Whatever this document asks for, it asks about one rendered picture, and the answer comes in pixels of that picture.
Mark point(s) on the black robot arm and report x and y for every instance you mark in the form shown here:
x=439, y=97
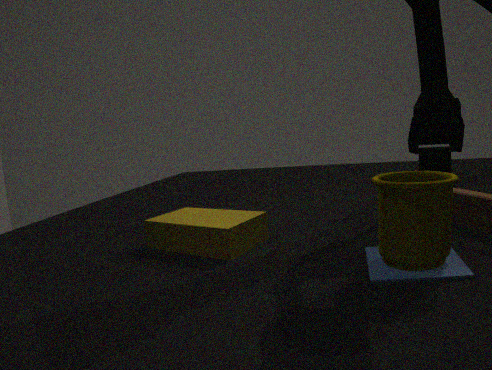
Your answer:
x=437, y=114

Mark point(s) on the dark yellow cup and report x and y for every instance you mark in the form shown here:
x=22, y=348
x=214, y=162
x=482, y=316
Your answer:
x=415, y=218

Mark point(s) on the tan flat bar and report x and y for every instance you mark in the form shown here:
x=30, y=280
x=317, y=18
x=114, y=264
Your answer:
x=472, y=209

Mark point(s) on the yellow flat box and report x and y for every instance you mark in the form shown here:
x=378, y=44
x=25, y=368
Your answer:
x=214, y=233

